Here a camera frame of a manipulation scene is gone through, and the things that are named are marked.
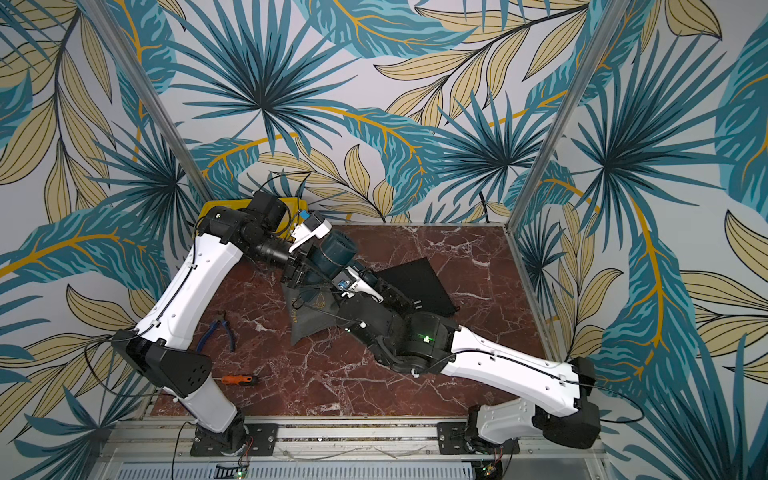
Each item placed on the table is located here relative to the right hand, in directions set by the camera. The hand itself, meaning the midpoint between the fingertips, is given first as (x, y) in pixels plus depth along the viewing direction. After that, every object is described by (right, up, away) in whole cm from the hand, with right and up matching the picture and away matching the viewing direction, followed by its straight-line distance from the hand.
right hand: (377, 286), depth 64 cm
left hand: (-10, +1, -2) cm, 10 cm away
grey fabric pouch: (-21, -11, +23) cm, 33 cm away
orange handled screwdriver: (-38, -26, +16) cm, 49 cm away
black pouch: (+13, -3, +38) cm, 41 cm away
